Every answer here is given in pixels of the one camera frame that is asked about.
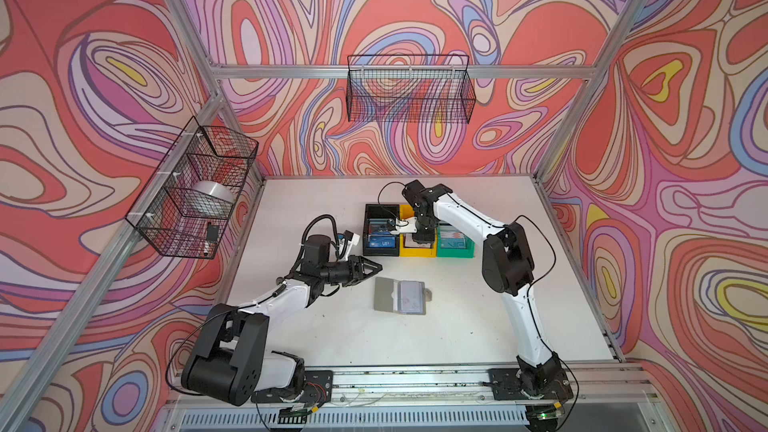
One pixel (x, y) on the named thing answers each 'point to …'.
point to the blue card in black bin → (382, 242)
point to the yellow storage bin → (408, 248)
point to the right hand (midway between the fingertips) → (426, 237)
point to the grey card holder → (403, 297)
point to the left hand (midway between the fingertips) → (380, 270)
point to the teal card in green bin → (452, 243)
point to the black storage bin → (379, 221)
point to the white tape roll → (212, 198)
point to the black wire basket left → (184, 209)
